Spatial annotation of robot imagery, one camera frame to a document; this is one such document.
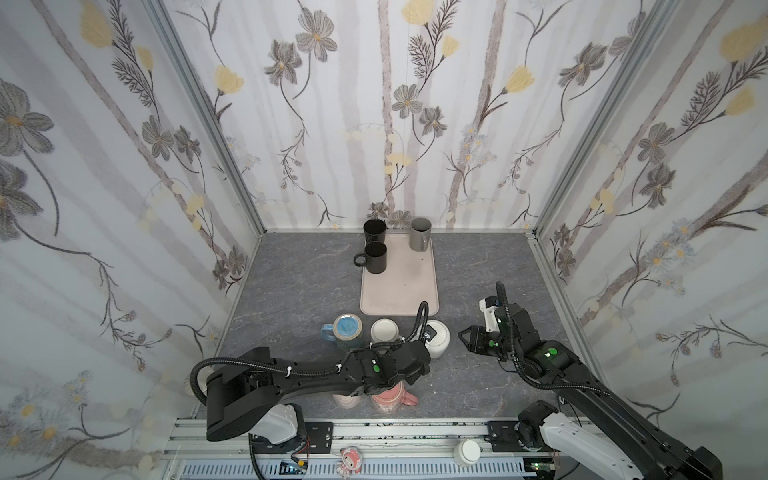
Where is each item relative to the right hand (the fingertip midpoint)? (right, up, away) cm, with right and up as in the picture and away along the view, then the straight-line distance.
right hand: (458, 330), depth 78 cm
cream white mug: (-20, -2, +9) cm, 22 cm away
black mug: (-24, +19, +26) cm, 40 cm away
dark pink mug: (-17, -14, -7) cm, 23 cm away
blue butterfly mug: (-31, -1, +4) cm, 31 cm away
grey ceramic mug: (-7, +28, +29) cm, 41 cm away
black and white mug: (-24, +30, +31) cm, 49 cm away
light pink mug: (-30, -19, 0) cm, 35 cm away
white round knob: (-2, -23, -14) cm, 27 cm away
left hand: (-11, -5, +3) cm, 13 cm away
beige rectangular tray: (-11, +12, +27) cm, 32 cm away
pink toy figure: (-27, -29, -10) cm, 41 cm away
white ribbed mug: (-5, -4, +1) cm, 7 cm away
